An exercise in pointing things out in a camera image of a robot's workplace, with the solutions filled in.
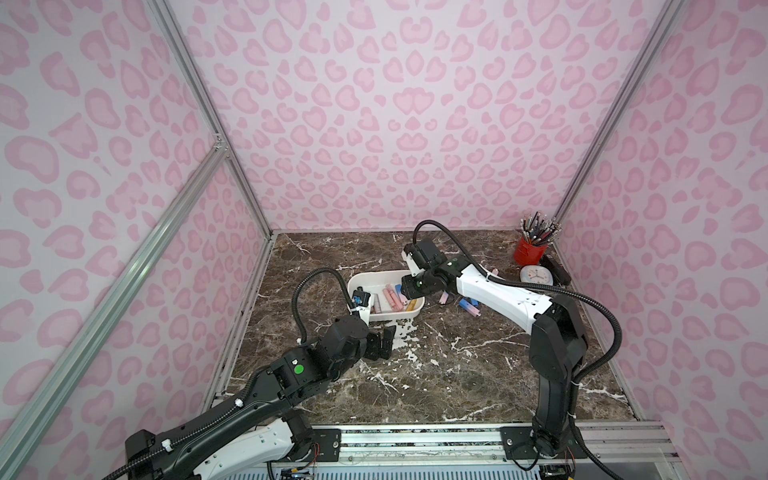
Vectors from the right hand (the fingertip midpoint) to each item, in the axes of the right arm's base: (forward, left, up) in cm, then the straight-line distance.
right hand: (408, 288), depth 89 cm
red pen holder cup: (+19, -41, -7) cm, 45 cm away
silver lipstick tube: (0, +10, -11) cm, 14 cm away
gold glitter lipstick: (+1, -1, -11) cm, 11 cm away
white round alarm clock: (+14, -44, -11) cm, 48 cm away
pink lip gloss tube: (+3, +5, -10) cm, 12 cm away
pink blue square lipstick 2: (+4, -12, -13) cm, 18 cm away
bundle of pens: (+24, -44, 0) cm, 50 cm away
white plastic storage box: (+8, +12, -9) cm, 16 cm away
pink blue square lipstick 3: (+15, -31, -12) cm, 37 cm away
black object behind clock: (+11, -50, -8) cm, 52 cm away
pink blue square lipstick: (0, -20, -11) cm, 22 cm away
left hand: (-16, +6, +9) cm, 19 cm away
